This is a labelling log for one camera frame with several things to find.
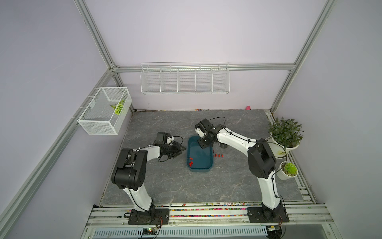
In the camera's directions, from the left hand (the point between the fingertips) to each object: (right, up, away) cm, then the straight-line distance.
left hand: (184, 150), depth 94 cm
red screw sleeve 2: (+22, -4, +3) cm, 23 cm away
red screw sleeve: (+20, -4, +3) cm, 21 cm away
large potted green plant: (+57, +11, -11) cm, 60 cm away
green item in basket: (-36, +25, -12) cm, 46 cm away
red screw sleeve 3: (+24, -4, +3) cm, 25 cm away
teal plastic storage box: (+11, -5, -2) cm, 12 cm away
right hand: (+11, +5, +2) cm, 12 cm away
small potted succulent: (+56, -8, -15) cm, 59 cm away
